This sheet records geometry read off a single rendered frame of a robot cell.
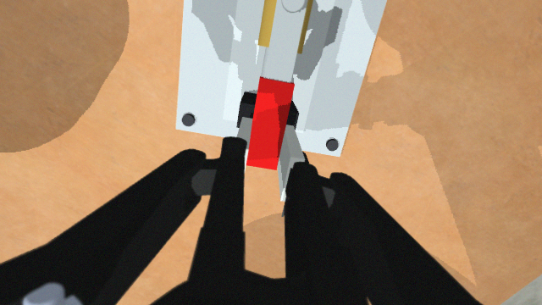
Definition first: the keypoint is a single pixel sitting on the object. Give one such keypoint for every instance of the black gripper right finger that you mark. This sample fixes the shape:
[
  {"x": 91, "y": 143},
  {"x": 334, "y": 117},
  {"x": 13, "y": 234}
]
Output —
[{"x": 394, "y": 268}]

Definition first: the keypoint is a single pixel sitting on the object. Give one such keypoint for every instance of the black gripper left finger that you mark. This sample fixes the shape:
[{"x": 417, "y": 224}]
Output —
[{"x": 98, "y": 259}]

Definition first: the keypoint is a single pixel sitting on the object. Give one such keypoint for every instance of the light grey mounting plate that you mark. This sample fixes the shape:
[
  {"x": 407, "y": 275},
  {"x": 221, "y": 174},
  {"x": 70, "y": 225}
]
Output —
[{"x": 206, "y": 42}]

